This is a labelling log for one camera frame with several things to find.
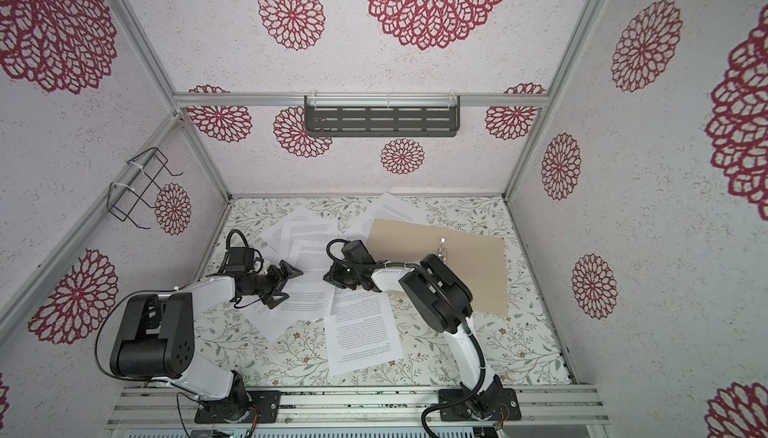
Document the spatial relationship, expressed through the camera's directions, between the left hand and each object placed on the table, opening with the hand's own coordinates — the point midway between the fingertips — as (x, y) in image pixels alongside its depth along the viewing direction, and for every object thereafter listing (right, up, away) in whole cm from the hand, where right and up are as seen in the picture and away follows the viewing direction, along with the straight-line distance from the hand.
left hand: (296, 287), depth 93 cm
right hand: (+7, +4, +1) cm, 8 cm away
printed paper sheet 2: (+20, -12, -6) cm, 24 cm away
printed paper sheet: (+29, +26, +25) cm, 46 cm away
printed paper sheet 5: (-14, +15, +17) cm, 26 cm away
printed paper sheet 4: (-6, -9, -5) cm, 12 cm away
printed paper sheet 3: (+2, +8, +10) cm, 13 cm away
